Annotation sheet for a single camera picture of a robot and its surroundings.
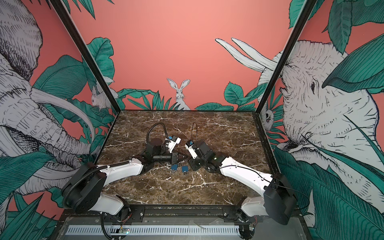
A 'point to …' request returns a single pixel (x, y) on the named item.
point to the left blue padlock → (174, 167)
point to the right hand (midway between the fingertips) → (188, 159)
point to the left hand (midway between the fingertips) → (188, 156)
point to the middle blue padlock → (184, 169)
